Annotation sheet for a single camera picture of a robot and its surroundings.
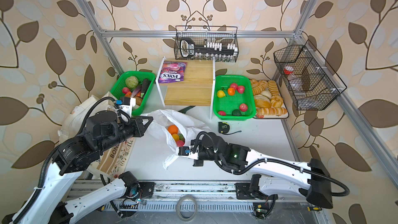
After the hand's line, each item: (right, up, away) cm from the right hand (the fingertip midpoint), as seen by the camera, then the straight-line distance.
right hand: (181, 151), depth 65 cm
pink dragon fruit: (-3, -2, +18) cm, 18 cm away
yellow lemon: (+21, +26, +42) cm, 54 cm away
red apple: (+36, +17, +35) cm, 53 cm away
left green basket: (-52, +34, +47) cm, 78 cm away
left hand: (-9, +15, -6) cm, 19 cm away
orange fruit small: (+29, +28, +44) cm, 60 cm away
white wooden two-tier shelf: (+5, +28, +29) cm, 41 cm away
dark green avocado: (+30, +14, +32) cm, 46 cm away
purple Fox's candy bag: (-6, +36, +12) cm, 39 cm away
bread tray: (+54, +20, +39) cm, 70 cm away
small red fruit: (+21, +13, +32) cm, 41 cm away
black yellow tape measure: (+22, +4, +28) cm, 36 cm away
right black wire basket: (+62, +31, +8) cm, 70 cm away
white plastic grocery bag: (+1, +8, +18) cm, 19 cm away
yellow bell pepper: (-6, 0, +23) cm, 24 cm away
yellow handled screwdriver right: (+60, -27, +4) cm, 66 cm away
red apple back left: (+31, +32, +47) cm, 65 cm away
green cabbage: (-43, +35, +46) cm, 72 cm away
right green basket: (+31, +22, +46) cm, 59 cm away
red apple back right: (+37, +29, +46) cm, 66 cm away
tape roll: (0, -24, +7) cm, 25 cm away
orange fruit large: (-9, +4, +25) cm, 27 cm away
